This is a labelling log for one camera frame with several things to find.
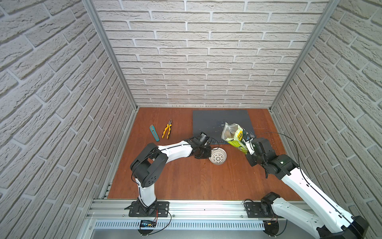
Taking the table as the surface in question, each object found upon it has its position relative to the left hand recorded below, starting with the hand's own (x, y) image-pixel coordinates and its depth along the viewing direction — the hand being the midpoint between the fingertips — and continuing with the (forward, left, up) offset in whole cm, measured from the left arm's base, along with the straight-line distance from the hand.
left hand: (210, 151), depth 90 cm
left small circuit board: (-36, +33, -7) cm, 50 cm away
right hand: (-6, -19, +12) cm, 23 cm away
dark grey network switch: (+24, -3, -2) cm, 25 cm away
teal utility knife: (+17, +39, -5) cm, 43 cm away
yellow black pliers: (+23, +29, -4) cm, 37 cm away
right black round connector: (-38, -27, -5) cm, 47 cm away
